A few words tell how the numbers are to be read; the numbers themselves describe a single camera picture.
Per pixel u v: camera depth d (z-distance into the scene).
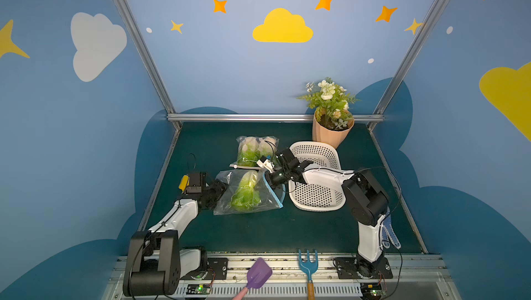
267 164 0.85
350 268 0.75
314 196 0.93
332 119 1.02
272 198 0.77
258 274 0.72
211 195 0.78
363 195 0.51
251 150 0.99
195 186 0.70
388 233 0.82
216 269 0.74
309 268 0.74
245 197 0.82
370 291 0.71
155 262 0.41
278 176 0.80
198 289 0.71
